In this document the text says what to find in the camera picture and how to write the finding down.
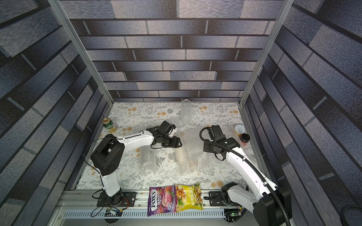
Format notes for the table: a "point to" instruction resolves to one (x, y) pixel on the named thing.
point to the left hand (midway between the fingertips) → (179, 144)
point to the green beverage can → (107, 123)
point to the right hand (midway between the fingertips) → (207, 144)
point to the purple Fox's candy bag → (161, 199)
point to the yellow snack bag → (188, 197)
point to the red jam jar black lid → (244, 138)
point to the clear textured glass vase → (185, 116)
